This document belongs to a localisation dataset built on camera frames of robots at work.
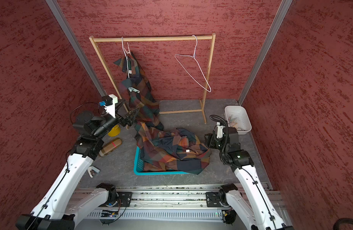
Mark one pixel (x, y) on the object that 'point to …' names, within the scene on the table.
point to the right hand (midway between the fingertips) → (207, 139)
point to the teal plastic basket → (138, 166)
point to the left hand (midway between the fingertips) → (131, 106)
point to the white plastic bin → (238, 116)
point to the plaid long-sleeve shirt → (177, 149)
